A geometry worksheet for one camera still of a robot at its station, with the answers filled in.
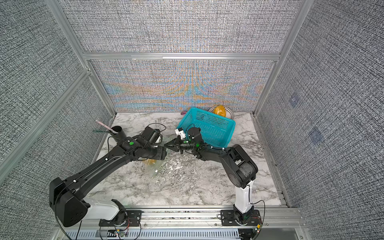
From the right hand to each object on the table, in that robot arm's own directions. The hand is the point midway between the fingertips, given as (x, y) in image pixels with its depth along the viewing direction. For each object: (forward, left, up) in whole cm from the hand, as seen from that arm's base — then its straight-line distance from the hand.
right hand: (163, 142), depth 80 cm
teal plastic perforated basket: (+22, -33, -20) cm, 45 cm away
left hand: (-5, -1, -2) cm, 5 cm away
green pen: (+11, +41, -5) cm, 43 cm away
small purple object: (+40, -8, -20) cm, 46 cm away
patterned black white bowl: (+38, -45, -18) cm, 61 cm away
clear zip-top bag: (-8, +7, -13) cm, 17 cm away
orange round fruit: (+37, -37, -14) cm, 54 cm away
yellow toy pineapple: (-5, +8, -13) cm, 16 cm away
